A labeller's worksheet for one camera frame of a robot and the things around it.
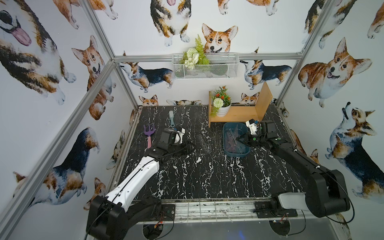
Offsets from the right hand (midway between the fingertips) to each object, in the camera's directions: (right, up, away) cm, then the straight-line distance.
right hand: (240, 134), depth 84 cm
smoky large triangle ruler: (-2, -8, +12) cm, 15 cm away
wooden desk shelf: (+8, +13, +23) cm, 27 cm away
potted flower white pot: (-9, +19, +9) cm, 23 cm away
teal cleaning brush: (-45, +11, +31) cm, 56 cm away
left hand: (-26, -4, -5) cm, 27 cm away
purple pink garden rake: (-58, -1, +18) cm, 60 cm away
